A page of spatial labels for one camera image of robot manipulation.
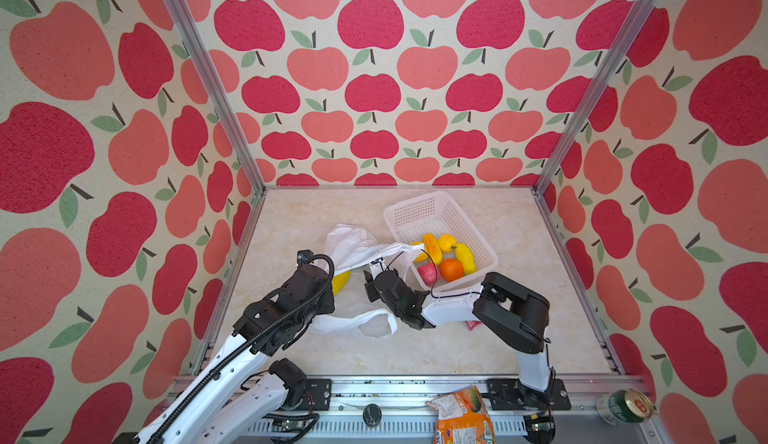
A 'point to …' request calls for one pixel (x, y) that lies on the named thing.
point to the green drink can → (624, 406)
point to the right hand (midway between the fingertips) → (374, 268)
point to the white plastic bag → (348, 246)
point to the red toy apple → (429, 273)
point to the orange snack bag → (463, 418)
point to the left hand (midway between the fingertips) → (333, 292)
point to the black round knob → (372, 414)
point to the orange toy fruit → (451, 269)
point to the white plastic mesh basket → (438, 215)
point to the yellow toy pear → (422, 257)
